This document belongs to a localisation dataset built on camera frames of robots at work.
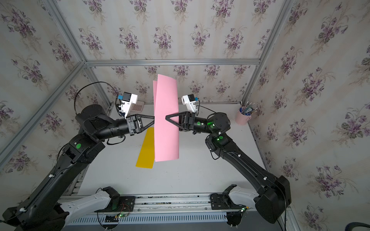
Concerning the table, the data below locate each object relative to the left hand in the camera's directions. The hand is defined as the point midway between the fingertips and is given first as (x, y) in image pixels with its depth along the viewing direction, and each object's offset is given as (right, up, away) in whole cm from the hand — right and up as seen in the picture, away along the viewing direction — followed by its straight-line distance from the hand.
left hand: (158, 121), depth 50 cm
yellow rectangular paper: (-16, -25, +42) cm, 51 cm away
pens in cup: (+55, +7, +52) cm, 76 cm away
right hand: (+4, -1, 0) cm, 4 cm away
